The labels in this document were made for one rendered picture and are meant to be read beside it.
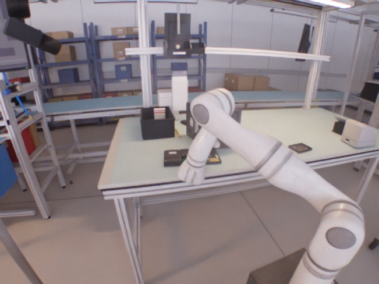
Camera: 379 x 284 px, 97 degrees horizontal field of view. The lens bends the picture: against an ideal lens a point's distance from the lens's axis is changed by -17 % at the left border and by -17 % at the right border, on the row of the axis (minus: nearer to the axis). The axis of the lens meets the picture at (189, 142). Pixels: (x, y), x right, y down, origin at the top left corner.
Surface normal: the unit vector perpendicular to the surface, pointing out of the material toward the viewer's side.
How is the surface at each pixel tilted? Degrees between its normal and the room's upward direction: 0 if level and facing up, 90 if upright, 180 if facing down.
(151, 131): 90
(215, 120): 90
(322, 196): 94
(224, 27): 90
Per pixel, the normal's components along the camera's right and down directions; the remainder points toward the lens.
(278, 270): 0.00, -0.91
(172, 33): 0.25, 0.51
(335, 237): -0.67, 0.32
